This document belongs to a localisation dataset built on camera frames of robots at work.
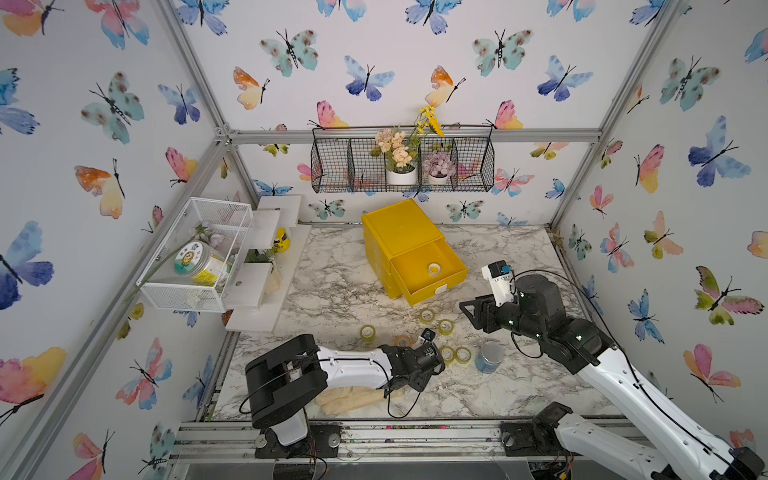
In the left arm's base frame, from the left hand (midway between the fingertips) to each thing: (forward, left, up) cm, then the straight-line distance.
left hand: (423, 369), depth 85 cm
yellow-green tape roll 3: (+2, -7, 0) cm, 7 cm away
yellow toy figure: (+44, +47, +7) cm, 65 cm away
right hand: (+7, -11, +25) cm, 28 cm away
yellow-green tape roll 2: (+13, -8, 0) cm, 15 cm away
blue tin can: (+1, -18, +7) cm, 19 cm away
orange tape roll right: (+10, +5, 0) cm, 11 cm away
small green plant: (+33, +52, +12) cm, 63 cm away
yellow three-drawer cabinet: (+25, +4, +22) cm, 33 cm away
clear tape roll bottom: (+24, -4, +15) cm, 29 cm away
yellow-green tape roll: (+11, +16, +1) cm, 19 cm away
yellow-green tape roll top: (+17, -3, 0) cm, 17 cm away
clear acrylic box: (+28, +52, +30) cm, 66 cm away
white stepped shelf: (+16, +45, +16) cm, 50 cm away
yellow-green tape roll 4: (+4, -12, -1) cm, 13 cm away
